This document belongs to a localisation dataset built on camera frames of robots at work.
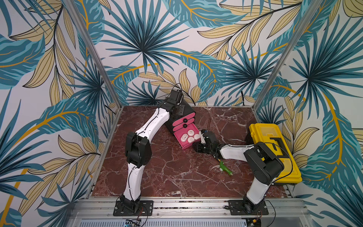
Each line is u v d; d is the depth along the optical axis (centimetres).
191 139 97
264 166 49
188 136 98
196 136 98
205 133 91
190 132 100
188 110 97
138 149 54
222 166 88
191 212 73
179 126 93
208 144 76
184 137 98
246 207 66
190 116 93
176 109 78
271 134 84
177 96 71
